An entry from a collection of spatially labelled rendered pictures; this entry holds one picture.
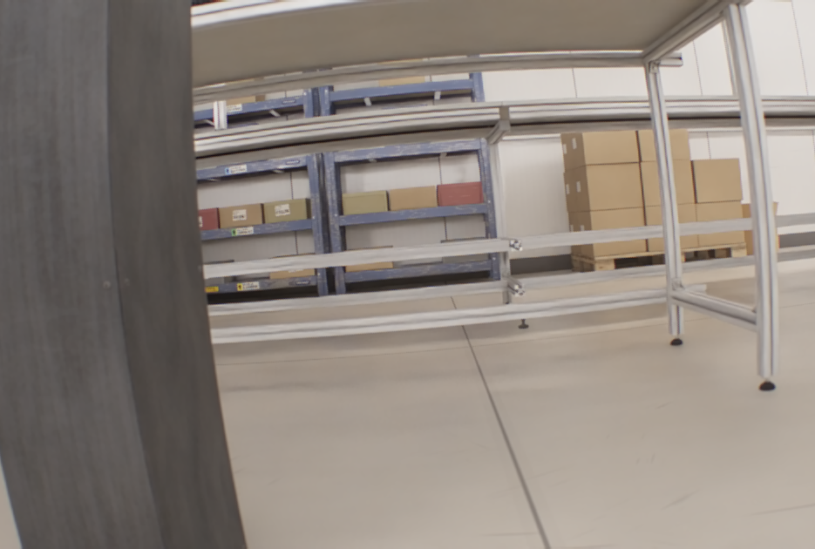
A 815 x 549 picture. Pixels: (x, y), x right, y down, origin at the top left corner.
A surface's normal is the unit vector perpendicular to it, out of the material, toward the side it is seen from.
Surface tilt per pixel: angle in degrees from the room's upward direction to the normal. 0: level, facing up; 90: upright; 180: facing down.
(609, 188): 90
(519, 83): 90
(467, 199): 90
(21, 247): 90
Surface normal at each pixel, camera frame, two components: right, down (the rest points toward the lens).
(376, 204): -0.02, 0.05
